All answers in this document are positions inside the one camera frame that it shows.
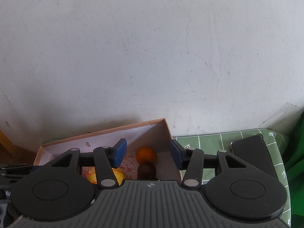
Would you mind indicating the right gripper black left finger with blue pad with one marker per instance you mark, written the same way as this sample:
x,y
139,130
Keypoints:
x,y
105,159

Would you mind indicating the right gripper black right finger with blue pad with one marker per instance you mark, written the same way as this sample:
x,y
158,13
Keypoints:
x,y
191,161

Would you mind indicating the yellow fruit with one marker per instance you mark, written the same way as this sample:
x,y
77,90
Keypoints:
x,y
118,170

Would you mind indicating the small orange tangerine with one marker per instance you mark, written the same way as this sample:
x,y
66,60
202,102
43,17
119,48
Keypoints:
x,y
146,154

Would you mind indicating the dark red date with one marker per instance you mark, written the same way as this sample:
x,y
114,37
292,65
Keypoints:
x,y
147,171

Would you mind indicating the green checkered tablecloth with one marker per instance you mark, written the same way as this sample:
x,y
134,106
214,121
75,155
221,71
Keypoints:
x,y
275,142

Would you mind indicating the yellow wooden furniture leg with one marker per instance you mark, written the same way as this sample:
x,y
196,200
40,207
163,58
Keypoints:
x,y
13,154

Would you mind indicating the pink cardboard box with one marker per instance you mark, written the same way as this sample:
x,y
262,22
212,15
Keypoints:
x,y
154,134

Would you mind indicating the black smartphone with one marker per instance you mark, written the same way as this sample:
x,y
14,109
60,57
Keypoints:
x,y
254,151

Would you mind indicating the green fabric cloth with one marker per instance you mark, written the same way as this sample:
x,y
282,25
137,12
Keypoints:
x,y
293,161

